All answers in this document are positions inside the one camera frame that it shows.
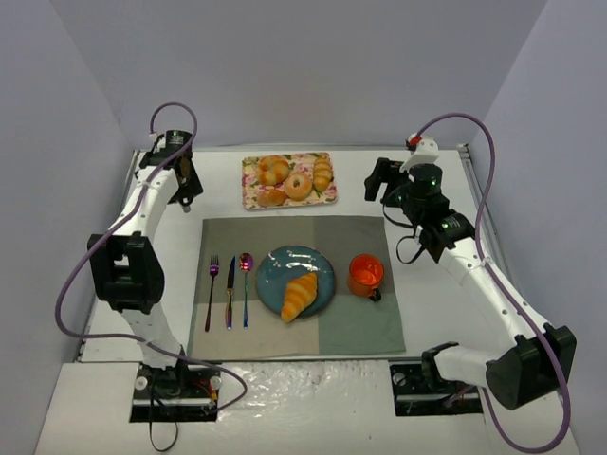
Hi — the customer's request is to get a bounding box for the long croissant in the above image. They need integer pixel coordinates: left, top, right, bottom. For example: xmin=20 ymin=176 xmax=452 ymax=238
xmin=281 ymin=272 xmax=318 ymax=323

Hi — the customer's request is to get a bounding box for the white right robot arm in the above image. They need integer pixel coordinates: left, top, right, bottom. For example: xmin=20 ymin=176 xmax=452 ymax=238
xmin=364 ymin=157 xmax=577 ymax=410

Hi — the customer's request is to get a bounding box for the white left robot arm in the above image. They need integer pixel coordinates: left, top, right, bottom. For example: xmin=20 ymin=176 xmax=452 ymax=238
xmin=87 ymin=130 xmax=203 ymax=387

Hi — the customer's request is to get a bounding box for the striped bread roll right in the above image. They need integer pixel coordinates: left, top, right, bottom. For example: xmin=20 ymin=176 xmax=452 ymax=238
xmin=313 ymin=157 xmax=333 ymax=192

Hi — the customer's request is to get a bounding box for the round sesame bun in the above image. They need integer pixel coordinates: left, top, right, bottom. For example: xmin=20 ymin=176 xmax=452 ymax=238
xmin=257 ymin=188 xmax=287 ymax=208

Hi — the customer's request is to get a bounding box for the curved striped croissant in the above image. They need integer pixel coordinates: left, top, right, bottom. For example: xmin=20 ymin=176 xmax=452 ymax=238
xmin=258 ymin=155 xmax=290 ymax=186

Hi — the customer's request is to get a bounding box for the iridescent fork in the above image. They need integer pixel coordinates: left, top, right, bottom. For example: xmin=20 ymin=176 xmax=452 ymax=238
xmin=204 ymin=254 xmax=220 ymax=333

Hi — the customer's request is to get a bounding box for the floral rectangular tray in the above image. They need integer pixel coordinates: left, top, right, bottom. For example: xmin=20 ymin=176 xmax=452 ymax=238
xmin=241 ymin=152 xmax=338 ymax=210

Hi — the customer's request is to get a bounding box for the sugared bagel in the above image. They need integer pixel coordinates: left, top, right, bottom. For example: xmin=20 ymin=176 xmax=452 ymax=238
xmin=284 ymin=173 xmax=313 ymax=201

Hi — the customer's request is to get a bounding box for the iridescent spoon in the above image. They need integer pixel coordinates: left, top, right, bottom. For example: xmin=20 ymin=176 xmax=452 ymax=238
xmin=239 ymin=252 xmax=254 ymax=329

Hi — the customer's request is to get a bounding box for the orange mug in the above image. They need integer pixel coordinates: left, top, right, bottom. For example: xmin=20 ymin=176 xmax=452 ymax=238
xmin=347 ymin=254 xmax=384 ymax=302

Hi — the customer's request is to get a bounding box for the iridescent knife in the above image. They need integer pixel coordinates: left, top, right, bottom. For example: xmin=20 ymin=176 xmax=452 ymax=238
xmin=225 ymin=257 xmax=236 ymax=330

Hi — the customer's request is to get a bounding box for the blue ceramic plate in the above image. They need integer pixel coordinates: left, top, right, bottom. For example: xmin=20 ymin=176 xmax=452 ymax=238
xmin=255 ymin=246 xmax=336 ymax=319

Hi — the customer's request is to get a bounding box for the patchwork grey green placemat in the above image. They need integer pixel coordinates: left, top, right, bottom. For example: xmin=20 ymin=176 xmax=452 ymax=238
xmin=187 ymin=216 xmax=406 ymax=360

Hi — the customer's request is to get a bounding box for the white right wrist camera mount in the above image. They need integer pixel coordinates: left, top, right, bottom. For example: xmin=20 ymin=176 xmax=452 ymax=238
xmin=399 ymin=134 xmax=439 ymax=173

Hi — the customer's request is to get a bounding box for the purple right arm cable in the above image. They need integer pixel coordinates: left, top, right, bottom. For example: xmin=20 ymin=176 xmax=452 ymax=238
xmin=416 ymin=111 xmax=570 ymax=451

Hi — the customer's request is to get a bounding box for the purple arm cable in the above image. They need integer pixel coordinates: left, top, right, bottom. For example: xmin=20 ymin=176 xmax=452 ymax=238
xmin=416 ymin=111 xmax=570 ymax=451
xmin=55 ymin=101 xmax=248 ymax=412

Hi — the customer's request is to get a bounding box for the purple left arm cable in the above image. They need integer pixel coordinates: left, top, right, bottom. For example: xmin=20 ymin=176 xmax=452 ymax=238
xmin=55 ymin=101 xmax=248 ymax=412

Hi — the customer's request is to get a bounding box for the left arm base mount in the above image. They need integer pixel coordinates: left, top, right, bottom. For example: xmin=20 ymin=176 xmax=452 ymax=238
xmin=129 ymin=365 xmax=222 ymax=423

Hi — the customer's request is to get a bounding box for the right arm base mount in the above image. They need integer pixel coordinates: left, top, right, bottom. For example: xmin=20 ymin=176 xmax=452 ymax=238
xmin=388 ymin=356 xmax=483 ymax=417

